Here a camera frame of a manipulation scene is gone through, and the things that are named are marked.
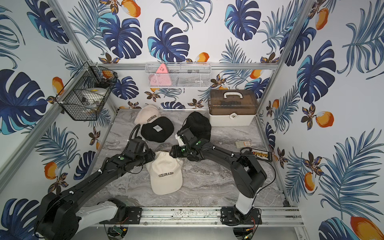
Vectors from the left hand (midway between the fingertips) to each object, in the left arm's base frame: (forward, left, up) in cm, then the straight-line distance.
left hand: (153, 152), depth 84 cm
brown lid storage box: (+37, -47, +3) cm, 60 cm away
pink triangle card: (+38, 0, +23) cm, 44 cm away
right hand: (+1, -11, -2) cm, 11 cm away
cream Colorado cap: (-9, -8, -5) cm, 13 cm away
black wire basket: (+19, +37, +23) cm, 48 cm away
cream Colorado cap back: (+32, +13, -4) cm, 35 cm away
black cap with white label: (+20, +3, -6) cm, 21 cm away
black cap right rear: (+24, -25, -3) cm, 35 cm away
